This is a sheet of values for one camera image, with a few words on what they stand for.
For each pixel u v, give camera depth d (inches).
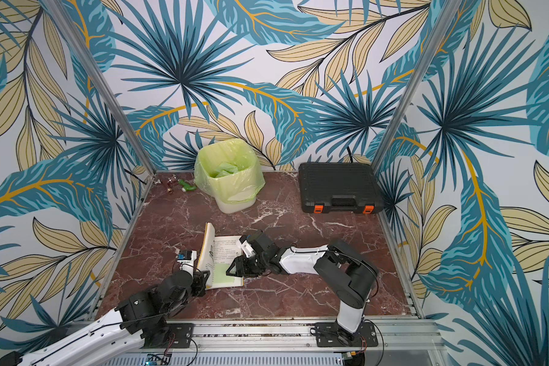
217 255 35.1
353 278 18.9
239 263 29.6
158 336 24.9
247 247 32.0
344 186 42.0
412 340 29.3
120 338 20.8
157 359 28.3
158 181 44.6
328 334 28.7
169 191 43.2
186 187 43.4
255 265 29.2
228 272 31.4
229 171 40.7
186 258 27.1
